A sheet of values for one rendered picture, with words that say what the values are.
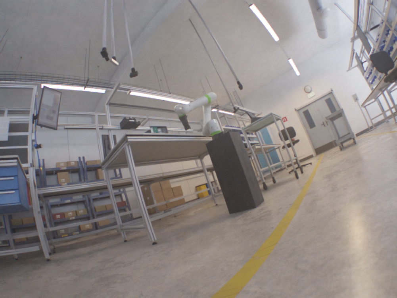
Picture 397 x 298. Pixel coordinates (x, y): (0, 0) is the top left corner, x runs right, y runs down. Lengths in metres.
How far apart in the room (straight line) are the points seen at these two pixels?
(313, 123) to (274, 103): 1.96
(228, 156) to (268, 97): 6.82
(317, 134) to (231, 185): 6.39
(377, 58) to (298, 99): 5.91
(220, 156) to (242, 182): 0.35
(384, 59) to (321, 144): 5.78
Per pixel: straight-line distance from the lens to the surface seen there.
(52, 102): 2.45
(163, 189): 5.69
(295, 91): 8.20
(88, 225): 5.19
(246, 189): 1.77
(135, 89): 2.64
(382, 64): 2.62
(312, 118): 7.96
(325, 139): 7.88
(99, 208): 5.33
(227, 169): 1.83
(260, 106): 8.53
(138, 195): 1.59
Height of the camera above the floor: 0.32
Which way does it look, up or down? 13 degrees up
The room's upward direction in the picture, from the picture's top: 19 degrees counter-clockwise
